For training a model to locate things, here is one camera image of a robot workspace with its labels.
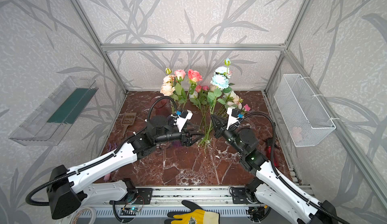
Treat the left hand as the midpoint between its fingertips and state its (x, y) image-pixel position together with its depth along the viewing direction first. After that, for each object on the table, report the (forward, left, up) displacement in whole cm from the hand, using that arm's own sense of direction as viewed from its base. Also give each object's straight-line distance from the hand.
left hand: (202, 128), depth 65 cm
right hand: (+7, -4, +3) cm, 9 cm away
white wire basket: (+1, -42, +7) cm, 43 cm away
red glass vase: (+19, +23, -10) cm, 31 cm away
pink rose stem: (+17, +10, +4) cm, 20 cm away
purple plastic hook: (+3, +56, -31) cm, 64 cm away
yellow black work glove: (-30, +2, -26) cm, 39 cm away
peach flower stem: (+17, +17, +7) cm, 25 cm away
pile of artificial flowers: (+40, +2, -28) cm, 49 cm away
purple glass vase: (-7, +10, +1) cm, 12 cm away
